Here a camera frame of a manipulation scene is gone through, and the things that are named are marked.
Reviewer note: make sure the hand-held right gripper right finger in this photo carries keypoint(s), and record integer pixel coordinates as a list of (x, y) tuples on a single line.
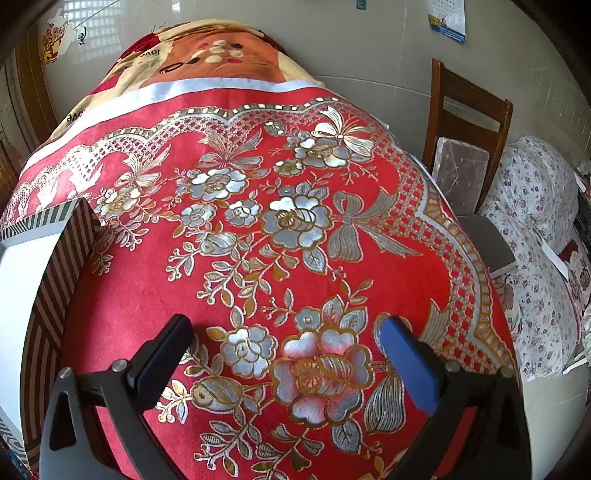
[(408, 364)]

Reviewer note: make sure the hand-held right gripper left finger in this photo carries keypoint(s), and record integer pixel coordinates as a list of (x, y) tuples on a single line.
[(161, 355)]

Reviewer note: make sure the striped box with white inside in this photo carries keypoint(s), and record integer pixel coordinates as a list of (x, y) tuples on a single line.
[(60, 277)]

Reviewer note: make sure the red floral tablecloth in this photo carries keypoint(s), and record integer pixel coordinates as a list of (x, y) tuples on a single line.
[(392, 277)]

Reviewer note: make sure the grey stool seat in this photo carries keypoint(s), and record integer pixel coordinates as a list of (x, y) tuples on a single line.
[(489, 244)]

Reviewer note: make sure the red patterned cloth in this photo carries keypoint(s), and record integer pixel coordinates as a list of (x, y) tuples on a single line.
[(577, 272)]

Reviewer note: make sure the brown chair cushion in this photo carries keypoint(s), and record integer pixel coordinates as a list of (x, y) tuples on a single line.
[(461, 175)]

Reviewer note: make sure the floral bedding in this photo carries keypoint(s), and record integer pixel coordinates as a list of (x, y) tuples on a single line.
[(531, 207)]

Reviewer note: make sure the wooden chair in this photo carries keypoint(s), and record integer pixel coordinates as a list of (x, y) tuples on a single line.
[(461, 99)]

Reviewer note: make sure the orange beige printed blanket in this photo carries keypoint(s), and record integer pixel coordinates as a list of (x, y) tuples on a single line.
[(221, 69)]

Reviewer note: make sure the wooden door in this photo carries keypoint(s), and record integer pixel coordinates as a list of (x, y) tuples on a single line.
[(32, 92)]

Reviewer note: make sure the small wall hook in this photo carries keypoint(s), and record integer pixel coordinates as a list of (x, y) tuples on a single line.
[(82, 36)]

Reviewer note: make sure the red yellow wall sticker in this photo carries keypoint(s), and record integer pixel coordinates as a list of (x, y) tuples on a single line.
[(53, 41)]

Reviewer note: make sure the wall calendar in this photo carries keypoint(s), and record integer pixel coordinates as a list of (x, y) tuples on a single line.
[(445, 14)]

